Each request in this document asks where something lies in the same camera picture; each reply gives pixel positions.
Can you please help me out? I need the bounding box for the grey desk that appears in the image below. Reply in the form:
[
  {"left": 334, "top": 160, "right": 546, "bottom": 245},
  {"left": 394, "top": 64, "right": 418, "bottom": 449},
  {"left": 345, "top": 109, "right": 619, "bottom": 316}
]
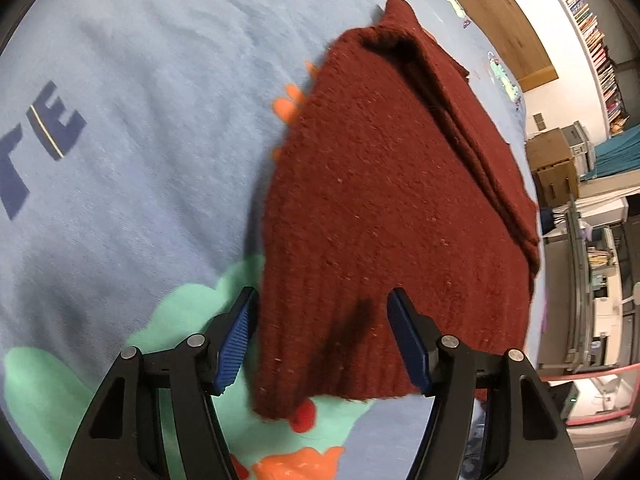
[{"left": 565, "top": 200, "right": 640, "bottom": 376}]

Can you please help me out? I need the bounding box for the blue printed bed blanket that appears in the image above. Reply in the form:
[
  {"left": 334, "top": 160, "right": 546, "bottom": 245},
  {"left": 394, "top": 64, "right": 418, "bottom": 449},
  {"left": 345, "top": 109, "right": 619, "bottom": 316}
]
[{"left": 0, "top": 0, "right": 546, "bottom": 480}]

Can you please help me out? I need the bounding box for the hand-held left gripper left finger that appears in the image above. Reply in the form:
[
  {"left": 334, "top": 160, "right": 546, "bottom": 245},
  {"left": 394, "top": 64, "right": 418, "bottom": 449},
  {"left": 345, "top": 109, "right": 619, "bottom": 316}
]
[{"left": 60, "top": 286, "right": 260, "bottom": 480}]

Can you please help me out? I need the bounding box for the grey printer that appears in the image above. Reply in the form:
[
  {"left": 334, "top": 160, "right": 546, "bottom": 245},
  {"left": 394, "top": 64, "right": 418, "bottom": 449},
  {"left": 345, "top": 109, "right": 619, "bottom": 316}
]
[{"left": 560, "top": 121, "right": 597, "bottom": 176}]

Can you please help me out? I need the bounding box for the row of books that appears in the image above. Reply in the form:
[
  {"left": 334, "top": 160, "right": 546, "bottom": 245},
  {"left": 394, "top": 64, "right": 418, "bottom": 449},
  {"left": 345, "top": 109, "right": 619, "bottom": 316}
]
[{"left": 537, "top": 0, "right": 628, "bottom": 133}]

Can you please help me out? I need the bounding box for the dark red knit sweater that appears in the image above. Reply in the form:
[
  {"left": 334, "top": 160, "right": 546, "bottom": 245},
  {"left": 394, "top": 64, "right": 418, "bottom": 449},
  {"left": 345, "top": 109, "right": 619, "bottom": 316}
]
[{"left": 250, "top": 0, "right": 542, "bottom": 421}]

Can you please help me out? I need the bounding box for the wooden headboard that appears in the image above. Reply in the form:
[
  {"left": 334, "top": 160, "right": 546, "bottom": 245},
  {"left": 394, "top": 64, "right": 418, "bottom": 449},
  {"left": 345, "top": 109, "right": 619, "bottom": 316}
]
[{"left": 415, "top": 0, "right": 559, "bottom": 93}]

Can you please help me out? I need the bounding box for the teal curtain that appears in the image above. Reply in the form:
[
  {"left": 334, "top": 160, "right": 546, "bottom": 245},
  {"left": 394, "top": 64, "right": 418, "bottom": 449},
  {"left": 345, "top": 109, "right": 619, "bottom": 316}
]
[{"left": 582, "top": 125, "right": 640, "bottom": 181}]

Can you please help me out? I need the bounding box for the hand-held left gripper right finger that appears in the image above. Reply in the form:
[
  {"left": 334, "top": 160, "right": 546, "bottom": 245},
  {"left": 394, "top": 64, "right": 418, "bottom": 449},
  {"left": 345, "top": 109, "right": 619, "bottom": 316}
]
[{"left": 387, "top": 287, "right": 583, "bottom": 480}]

